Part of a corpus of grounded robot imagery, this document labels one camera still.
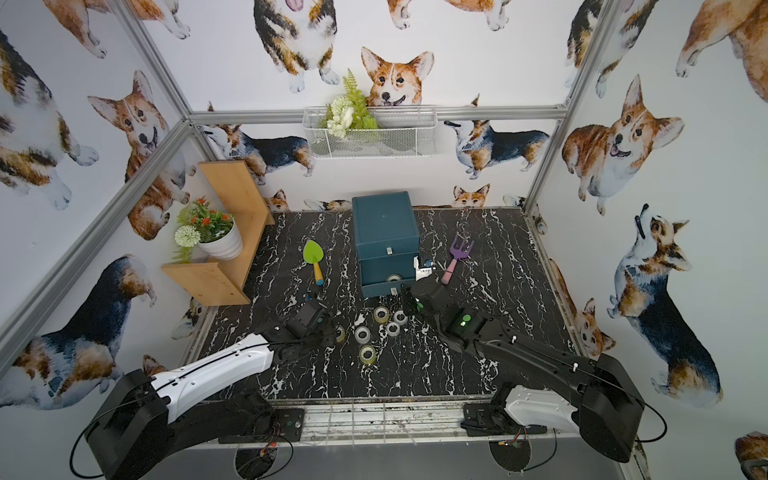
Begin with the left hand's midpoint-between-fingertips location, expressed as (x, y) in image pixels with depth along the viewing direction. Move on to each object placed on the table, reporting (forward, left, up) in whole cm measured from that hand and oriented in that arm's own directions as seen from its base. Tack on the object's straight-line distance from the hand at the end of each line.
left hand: (331, 325), depth 86 cm
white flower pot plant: (+27, +38, +10) cm, 48 cm away
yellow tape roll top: (+5, -14, -4) cm, 15 cm away
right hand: (+6, -24, +15) cm, 29 cm away
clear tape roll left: (-2, -8, -4) cm, 10 cm away
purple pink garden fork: (+27, -41, -4) cm, 49 cm away
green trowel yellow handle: (+30, +12, -6) cm, 33 cm away
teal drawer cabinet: (+18, -17, +16) cm, 29 cm away
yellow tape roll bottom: (-7, -10, -5) cm, 13 cm away
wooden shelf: (+10, +30, +8) cm, 32 cm away
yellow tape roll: (-2, -2, -3) cm, 4 cm away
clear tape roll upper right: (+4, -20, -5) cm, 21 cm away
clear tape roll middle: (0, -18, -5) cm, 18 cm away
